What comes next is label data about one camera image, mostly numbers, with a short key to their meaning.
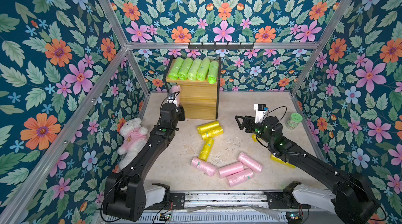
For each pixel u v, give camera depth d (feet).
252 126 2.26
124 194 1.31
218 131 3.06
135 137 2.83
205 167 2.63
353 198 1.30
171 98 2.30
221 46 3.05
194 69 2.58
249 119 2.23
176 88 3.03
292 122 3.07
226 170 2.61
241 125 2.34
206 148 2.88
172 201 2.41
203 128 3.14
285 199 2.17
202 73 2.50
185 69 2.57
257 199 2.46
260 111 2.25
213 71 2.52
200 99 3.00
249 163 2.70
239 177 2.52
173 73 2.52
